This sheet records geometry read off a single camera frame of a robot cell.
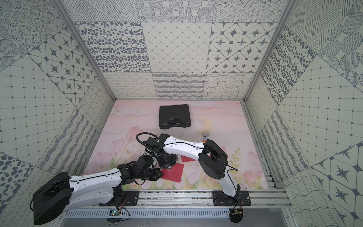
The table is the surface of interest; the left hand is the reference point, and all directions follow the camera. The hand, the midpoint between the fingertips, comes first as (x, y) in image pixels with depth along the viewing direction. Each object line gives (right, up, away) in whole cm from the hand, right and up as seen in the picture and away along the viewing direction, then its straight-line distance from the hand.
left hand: (166, 178), depth 79 cm
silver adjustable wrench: (+25, +21, +20) cm, 38 cm away
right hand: (+3, +7, +1) cm, 7 cm away
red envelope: (+4, +1, +4) cm, 6 cm away
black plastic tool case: (+3, +35, +26) cm, 43 cm away
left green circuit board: (-26, -14, -7) cm, 30 cm away
